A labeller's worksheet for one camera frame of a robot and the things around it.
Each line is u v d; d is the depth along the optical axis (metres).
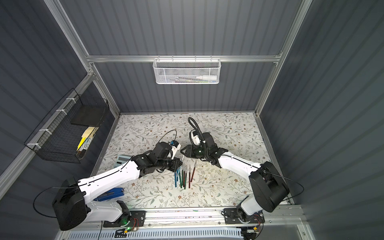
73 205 0.39
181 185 0.84
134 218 0.72
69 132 0.74
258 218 0.73
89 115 0.84
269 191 0.44
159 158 0.61
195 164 0.93
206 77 0.89
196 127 0.64
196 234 0.77
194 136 0.77
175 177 0.87
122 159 0.93
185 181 0.85
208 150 0.65
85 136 0.73
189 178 0.87
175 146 0.72
